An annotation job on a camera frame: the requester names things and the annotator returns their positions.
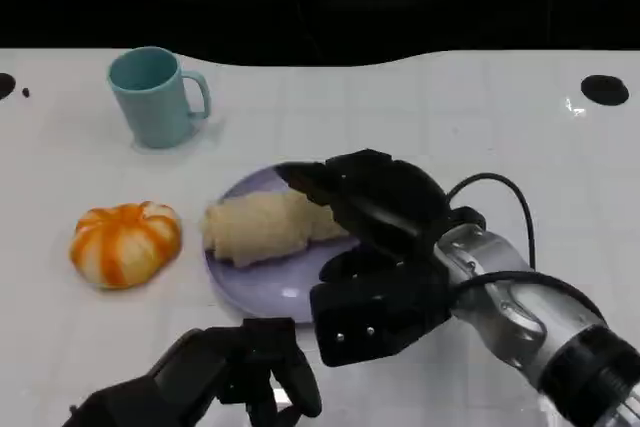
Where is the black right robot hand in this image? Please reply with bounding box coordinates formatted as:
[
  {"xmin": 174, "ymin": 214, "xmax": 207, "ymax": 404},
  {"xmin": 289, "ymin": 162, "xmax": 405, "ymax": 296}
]
[{"xmin": 277, "ymin": 149, "xmax": 452, "ymax": 286}]

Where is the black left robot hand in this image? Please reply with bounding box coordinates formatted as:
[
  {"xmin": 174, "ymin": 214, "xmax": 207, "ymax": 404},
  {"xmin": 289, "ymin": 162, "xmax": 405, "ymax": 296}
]
[{"xmin": 149, "ymin": 317, "xmax": 324, "ymax": 427}]

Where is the beige towel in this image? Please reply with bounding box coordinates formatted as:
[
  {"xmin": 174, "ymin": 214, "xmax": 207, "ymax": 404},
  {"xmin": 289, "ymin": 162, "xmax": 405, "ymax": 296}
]
[{"xmin": 201, "ymin": 189, "xmax": 351, "ymax": 269}]

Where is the lilac plate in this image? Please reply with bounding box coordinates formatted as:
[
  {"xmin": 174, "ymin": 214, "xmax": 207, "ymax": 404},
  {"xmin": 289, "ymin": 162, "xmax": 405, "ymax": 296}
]
[{"xmin": 203, "ymin": 164, "xmax": 362, "ymax": 329}]

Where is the orange and white bread roll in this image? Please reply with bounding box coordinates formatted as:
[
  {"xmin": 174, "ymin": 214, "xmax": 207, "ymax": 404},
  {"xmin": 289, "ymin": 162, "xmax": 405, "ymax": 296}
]
[{"xmin": 68, "ymin": 200, "xmax": 183, "ymax": 291}]

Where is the pale green mug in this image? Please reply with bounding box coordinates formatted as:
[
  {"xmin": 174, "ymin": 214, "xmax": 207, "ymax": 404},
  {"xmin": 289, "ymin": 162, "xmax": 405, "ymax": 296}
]
[{"xmin": 106, "ymin": 45, "xmax": 212, "ymax": 150}]

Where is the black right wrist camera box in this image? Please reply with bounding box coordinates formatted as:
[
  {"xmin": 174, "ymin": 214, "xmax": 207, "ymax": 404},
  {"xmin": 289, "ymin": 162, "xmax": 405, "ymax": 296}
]
[{"xmin": 309, "ymin": 269, "xmax": 453, "ymax": 368}]

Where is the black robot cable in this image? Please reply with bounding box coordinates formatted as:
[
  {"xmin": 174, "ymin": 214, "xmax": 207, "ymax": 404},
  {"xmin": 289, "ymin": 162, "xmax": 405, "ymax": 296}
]
[
  {"xmin": 452, "ymin": 270, "xmax": 609, "ymax": 324},
  {"xmin": 446, "ymin": 172, "xmax": 537, "ymax": 271}
]

